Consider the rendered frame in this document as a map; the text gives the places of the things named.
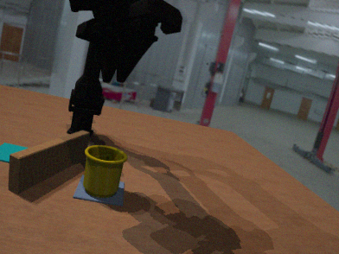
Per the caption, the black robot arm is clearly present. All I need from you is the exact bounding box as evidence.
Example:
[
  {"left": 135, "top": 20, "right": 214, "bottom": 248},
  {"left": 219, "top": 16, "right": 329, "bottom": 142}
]
[{"left": 67, "top": 0, "right": 114, "bottom": 136}]

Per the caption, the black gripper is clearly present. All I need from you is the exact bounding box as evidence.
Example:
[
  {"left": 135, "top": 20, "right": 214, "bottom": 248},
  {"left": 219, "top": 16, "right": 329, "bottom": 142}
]
[{"left": 76, "top": 0, "right": 182, "bottom": 83}]

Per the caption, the brown rectangular block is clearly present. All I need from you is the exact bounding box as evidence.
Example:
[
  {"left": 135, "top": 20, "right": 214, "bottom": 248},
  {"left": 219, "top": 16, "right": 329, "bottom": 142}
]
[{"left": 8, "top": 131, "right": 90, "bottom": 194}]

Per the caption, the yellow cup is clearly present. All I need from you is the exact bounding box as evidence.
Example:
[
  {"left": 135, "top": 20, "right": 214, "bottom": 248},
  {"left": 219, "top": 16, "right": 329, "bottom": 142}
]
[{"left": 83, "top": 145, "right": 128, "bottom": 198}]

